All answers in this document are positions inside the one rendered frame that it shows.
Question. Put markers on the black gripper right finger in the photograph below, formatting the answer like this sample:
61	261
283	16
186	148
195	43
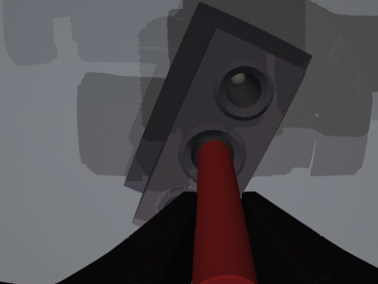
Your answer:
285	251

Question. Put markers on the red peg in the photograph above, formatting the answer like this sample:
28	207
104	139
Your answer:
222	246

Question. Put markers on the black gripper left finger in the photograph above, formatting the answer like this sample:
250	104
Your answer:
160	252

